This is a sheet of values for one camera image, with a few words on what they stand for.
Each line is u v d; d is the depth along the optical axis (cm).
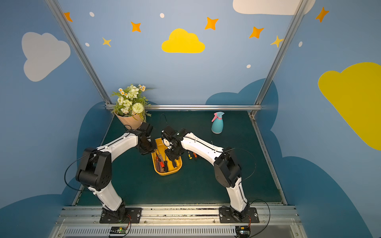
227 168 49
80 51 84
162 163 90
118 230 72
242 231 73
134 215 75
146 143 84
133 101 89
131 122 97
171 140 63
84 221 109
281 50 85
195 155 58
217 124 105
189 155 96
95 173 48
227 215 74
